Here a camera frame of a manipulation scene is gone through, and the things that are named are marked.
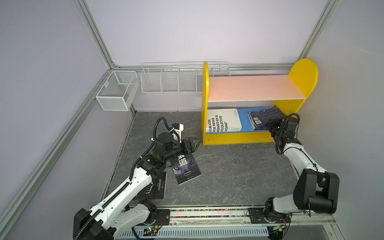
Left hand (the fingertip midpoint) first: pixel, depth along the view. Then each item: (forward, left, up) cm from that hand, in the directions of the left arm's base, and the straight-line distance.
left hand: (198, 143), depth 70 cm
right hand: (+17, -43, -5) cm, 46 cm away
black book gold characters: (-13, +24, -25) cm, 37 cm away
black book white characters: (-1, +8, -26) cm, 27 cm away
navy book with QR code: (+19, -38, -8) cm, 43 cm away
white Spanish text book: (+22, -17, -9) cm, 29 cm away
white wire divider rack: (+50, +10, +3) cm, 51 cm away
